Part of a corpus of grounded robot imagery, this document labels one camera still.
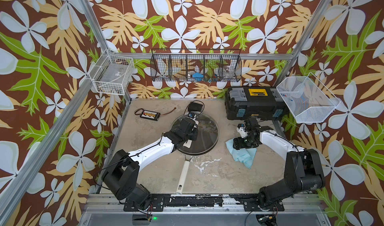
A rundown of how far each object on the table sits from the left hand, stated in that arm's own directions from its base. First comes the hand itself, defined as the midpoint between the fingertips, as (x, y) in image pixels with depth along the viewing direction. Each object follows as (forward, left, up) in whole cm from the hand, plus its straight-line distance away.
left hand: (195, 127), depth 86 cm
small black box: (+28, +1, -13) cm, 31 cm away
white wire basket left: (+24, +49, +20) cm, 58 cm away
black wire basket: (+38, -11, +17) cm, 43 cm away
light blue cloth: (-14, -29, -9) cm, 34 cm away
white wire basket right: (+10, -63, +13) cm, 65 cm away
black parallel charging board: (+19, +32, -13) cm, 39 cm away
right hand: (-6, -27, -11) cm, 30 cm away
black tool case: (+18, -46, +1) cm, 50 cm away
